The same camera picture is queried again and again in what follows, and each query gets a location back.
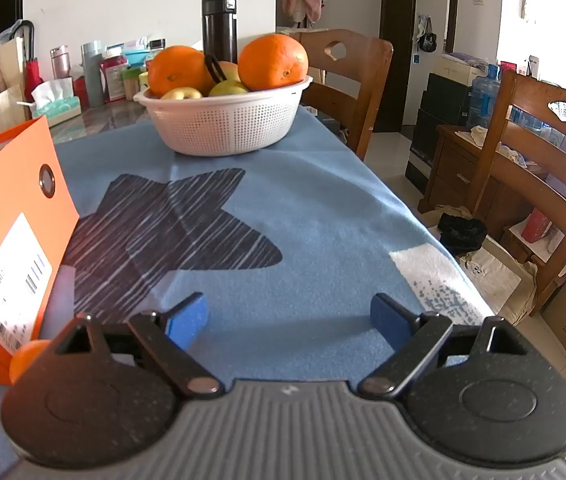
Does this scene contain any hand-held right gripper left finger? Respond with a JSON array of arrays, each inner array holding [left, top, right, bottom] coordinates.
[[52, 292, 225, 401]]

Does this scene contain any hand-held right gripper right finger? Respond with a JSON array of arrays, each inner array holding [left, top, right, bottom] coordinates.
[[358, 293, 531, 401]]

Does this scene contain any orange cardboard box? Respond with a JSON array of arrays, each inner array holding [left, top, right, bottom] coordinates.
[[0, 115, 80, 386]]

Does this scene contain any black cloth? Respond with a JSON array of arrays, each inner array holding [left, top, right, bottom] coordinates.
[[437, 212, 488, 257]]

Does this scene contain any blue printed tablecloth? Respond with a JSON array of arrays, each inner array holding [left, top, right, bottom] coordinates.
[[0, 105, 501, 463]]

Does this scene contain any wooden cabinet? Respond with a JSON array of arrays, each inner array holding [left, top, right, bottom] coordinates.
[[418, 125, 548, 241]]

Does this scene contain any small orange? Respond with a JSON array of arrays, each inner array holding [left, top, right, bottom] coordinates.
[[8, 340, 53, 386]]

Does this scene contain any small red bag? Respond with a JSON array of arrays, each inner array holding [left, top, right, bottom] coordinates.
[[522, 208, 552, 243]]

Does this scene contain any white plastic basket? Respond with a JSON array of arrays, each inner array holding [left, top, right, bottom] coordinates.
[[133, 75, 314, 157]]

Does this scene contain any black cabinet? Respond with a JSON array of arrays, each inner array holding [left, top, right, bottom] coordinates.
[[405, 72, 474, 196]]

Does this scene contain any yellow apple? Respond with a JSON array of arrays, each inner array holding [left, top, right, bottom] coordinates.
[[160, 87, 203, 101], [208, 61, 250, 97]]

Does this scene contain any wooden chair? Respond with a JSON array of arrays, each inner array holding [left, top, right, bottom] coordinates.
[[283, 28, 395, 161], [465, 69, 566, 316]]

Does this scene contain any blue water jug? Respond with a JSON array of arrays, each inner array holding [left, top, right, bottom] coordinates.
[[467, 65, 502, 131]]

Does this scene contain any green tissue box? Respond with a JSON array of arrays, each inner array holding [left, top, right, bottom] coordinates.
[[30, 80, 83, 127]]

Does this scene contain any large orange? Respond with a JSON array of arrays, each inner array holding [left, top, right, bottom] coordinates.
[[147, 46, 215, 98], [238, 33, 310, 92]]

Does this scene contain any red packet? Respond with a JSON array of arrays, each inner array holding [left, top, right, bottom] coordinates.
[[100, 55, 129, 102]]

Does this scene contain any grey jug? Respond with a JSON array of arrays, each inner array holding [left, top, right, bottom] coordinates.
[[81, 40, 106, 107]]

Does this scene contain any teal plastic bowl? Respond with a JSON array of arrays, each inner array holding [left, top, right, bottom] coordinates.
[[122, 47, 148, 68]]

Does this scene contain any black handbag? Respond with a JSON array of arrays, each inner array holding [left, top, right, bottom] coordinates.
[[417, 17, 438, 53]]

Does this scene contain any pink metal bottle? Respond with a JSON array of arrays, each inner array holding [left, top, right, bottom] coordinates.
[[50, 45, 73, 81]]

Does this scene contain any black and red umbrella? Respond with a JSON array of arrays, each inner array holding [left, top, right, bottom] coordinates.
[[13, 20, 44, 103]]

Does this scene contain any black thermos flask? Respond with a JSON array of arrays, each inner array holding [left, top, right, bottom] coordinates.
[[201, 0, 239, 65]]

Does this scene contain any beige paper bag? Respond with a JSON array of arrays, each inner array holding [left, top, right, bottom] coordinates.
[[0, 35, 29, 141]]

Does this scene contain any black strap loop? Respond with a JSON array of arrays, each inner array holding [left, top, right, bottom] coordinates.
[[204, 53, 228, 83]]

